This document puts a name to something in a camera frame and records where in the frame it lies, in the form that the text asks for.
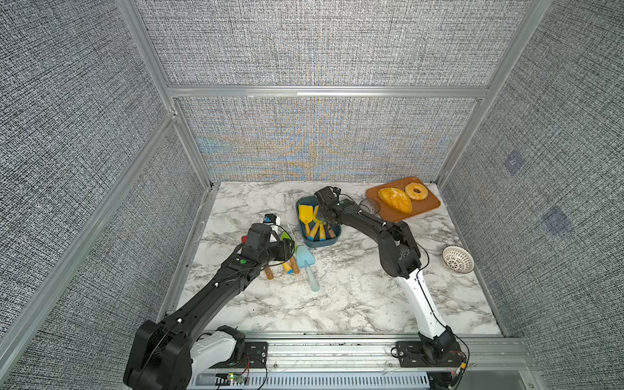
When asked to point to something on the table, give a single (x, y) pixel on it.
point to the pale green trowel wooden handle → (331, 233)
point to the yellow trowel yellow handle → (306, 215)
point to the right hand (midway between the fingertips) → (322, 206)
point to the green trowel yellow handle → (322, 229)
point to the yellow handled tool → (313, 231)
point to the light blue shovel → (304, 258)
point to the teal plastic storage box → (313, 201)
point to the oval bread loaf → (396, 199)
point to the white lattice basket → (458, 259)
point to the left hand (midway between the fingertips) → (292, 240)
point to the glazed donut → (410, 187)
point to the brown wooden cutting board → (418, 206)
